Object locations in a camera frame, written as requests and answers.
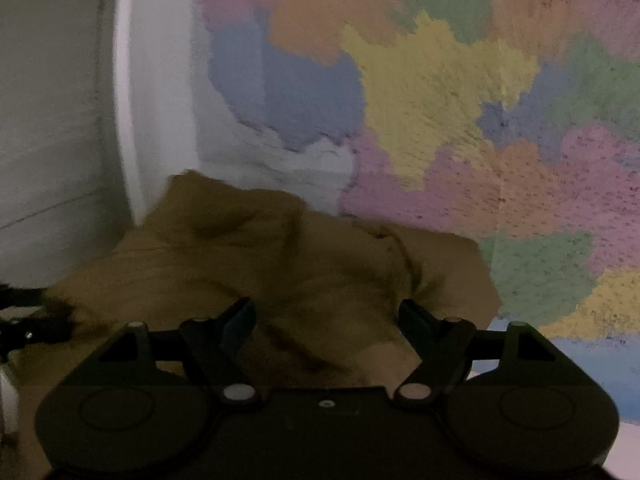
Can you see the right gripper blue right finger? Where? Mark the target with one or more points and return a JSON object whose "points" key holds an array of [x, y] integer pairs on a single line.
{"points": [[444, 346]]}

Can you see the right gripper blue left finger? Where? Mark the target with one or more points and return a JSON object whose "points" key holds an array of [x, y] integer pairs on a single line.
{"points": [[211, 352]]}

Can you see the brown puffer jacket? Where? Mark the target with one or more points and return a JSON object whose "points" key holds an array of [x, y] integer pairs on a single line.
{"points": [[326, 289]]}

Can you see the pink bed sheet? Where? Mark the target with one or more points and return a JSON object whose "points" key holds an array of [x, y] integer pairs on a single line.
{"points": [[623, 460]]}

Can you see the colourful wall map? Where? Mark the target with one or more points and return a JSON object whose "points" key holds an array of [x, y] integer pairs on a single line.
{"points": [[511, 122]]}

